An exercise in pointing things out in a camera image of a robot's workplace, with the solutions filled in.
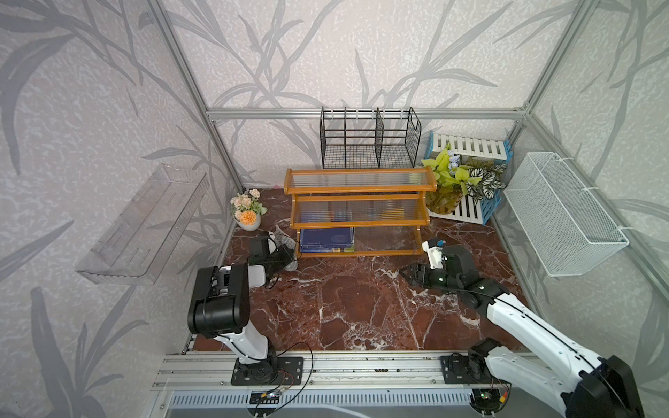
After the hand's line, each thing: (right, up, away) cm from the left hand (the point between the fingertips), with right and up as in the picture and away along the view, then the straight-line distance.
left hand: (294, 248), depth 97 cm
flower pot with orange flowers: (-19, +15, +2) cm, 24 cm away
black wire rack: (+29, +44, +8) cm, 53 cm away
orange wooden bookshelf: (+25, +14, +15) cm, 32 cm away
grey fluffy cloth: (-4, +4, -3) cm, 7 cm away
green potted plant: (+60, +21, +9) cm, 64 cm away
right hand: (+39, -4, -16) cm, 42 cm away
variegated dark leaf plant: (+69, +27, -8) cm, 75 cm away
